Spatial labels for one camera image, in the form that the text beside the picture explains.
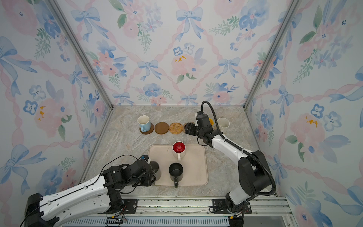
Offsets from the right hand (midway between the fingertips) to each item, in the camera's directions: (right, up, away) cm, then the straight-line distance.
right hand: (189, 126), depth 89 cm
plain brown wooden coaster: (-20, -2, +18) cm, 27 cm away
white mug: (+25, +2, +12) cm, 28 cm away
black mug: (-8, -26, -5) cm, 27 cm away
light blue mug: (-30, +2, +7) cm, 31 cm away
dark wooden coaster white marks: (-29, -5, +14) cm, 32 cm away
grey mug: (-19, -23, -11) cm, 32 cm away
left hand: (-19, -27, -14) cm, 36 cm away
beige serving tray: (+4, -24, +1) cm, 24 cm away
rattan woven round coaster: (-9, -2, +18) cm, 20 cm away
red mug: (-7, -16, +5) cm, 18 cm away
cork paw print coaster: (-2, +1, +21) cm, 21 cm away
